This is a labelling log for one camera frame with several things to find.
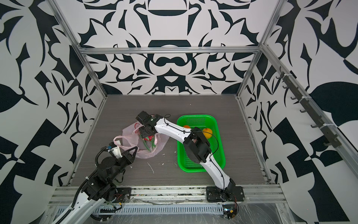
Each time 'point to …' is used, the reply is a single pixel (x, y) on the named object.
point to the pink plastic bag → (131, 138)
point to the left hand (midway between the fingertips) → (136, 146)
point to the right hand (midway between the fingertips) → (146, 130)
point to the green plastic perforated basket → (202, 122)
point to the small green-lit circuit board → (229, 211)
